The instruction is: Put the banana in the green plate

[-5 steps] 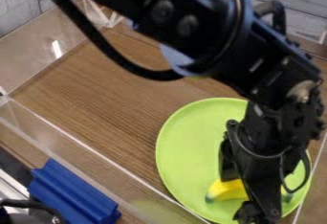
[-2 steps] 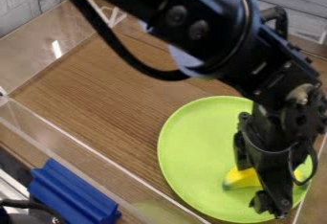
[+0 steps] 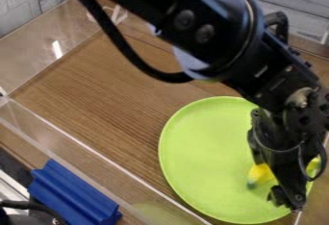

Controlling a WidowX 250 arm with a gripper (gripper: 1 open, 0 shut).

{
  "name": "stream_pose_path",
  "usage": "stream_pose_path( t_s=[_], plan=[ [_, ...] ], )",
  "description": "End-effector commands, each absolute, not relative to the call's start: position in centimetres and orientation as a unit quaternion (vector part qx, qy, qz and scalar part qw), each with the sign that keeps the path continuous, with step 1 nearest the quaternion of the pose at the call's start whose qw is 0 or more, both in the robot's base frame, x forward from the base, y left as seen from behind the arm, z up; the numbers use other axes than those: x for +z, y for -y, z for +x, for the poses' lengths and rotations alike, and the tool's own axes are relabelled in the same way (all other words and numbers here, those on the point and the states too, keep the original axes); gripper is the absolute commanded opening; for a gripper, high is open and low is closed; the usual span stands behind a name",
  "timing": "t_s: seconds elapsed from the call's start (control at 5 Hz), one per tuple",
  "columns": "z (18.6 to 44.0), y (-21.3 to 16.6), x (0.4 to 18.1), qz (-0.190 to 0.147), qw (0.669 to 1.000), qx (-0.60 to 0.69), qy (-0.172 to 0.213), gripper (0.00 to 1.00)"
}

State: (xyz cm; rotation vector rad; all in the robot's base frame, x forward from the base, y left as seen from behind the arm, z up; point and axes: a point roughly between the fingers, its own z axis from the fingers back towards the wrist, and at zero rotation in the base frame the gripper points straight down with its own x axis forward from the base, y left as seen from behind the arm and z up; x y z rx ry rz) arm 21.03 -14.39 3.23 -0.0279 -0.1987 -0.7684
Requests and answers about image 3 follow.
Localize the clear acrylic enclosure wall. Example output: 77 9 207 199
0 95 211 225

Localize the green plate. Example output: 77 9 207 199
157 96 295 225

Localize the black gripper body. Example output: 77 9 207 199
246 84 329 185

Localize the black cable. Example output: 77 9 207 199
0 198 52 225

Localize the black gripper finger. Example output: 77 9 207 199
267 165 307 211

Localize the clear acrylic corner bracket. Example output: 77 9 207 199
84 4 128 25

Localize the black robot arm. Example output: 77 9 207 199
79 0 329 211

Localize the blue plastic clamp block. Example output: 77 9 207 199
28 160 121 225

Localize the yellow toy banana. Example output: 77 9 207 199
246 158 319 189

